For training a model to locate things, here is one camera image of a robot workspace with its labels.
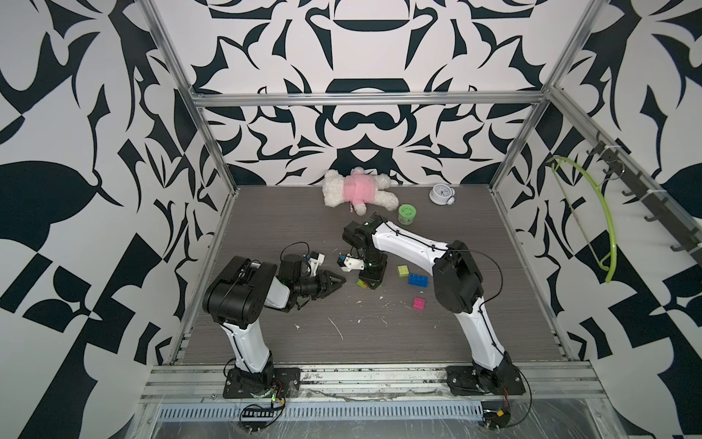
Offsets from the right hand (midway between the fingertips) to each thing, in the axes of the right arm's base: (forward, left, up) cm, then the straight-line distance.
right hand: (373, 276), depth 90 cm
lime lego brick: (-3, +4, +1) cm, 5 cm away
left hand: (0, +10, -2) cm, 11 cm away
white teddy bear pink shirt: (+35, +4, +5) cm, 35 cm away
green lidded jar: (+25, -14, +1) cm, 29 cm away
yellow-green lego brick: (+3, -11, -3) cm, 11 cm away
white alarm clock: (+37, -31, -2) cm, 48 cm away
